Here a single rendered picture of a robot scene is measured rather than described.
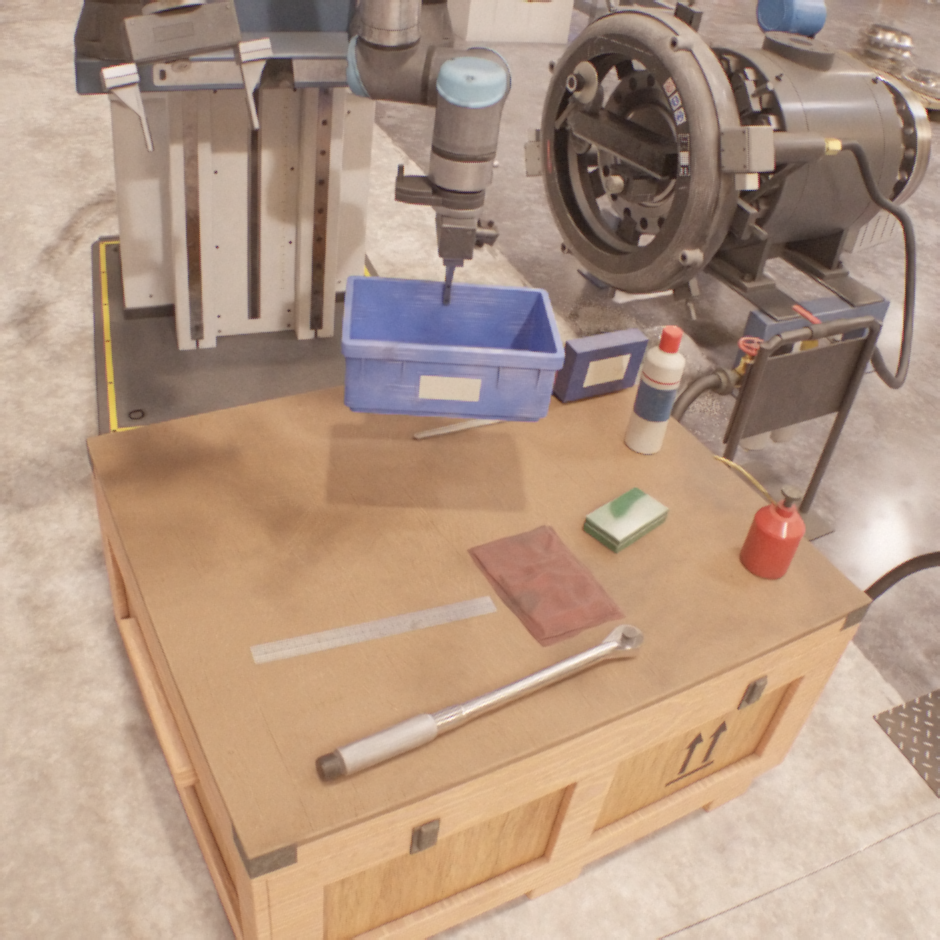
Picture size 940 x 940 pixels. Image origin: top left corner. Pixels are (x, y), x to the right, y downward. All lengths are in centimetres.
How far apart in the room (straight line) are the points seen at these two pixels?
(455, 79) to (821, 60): 176
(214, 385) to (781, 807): 136
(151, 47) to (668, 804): 132
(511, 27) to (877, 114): 388
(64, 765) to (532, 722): 88
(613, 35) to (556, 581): 164
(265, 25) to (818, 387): 136
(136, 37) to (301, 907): 103
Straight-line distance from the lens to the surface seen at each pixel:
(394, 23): 140
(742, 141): 232
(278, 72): 170
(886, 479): 275
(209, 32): 118
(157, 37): 117
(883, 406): 308
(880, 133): 299
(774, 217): 275
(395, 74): 143
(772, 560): 147
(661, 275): 254
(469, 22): 640
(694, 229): 243
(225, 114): 196
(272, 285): 212
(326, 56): 170
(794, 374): 210
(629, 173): 247
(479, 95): 130
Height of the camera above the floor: 141
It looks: 37 degrees down
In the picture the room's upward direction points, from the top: 8 degrees clockwise
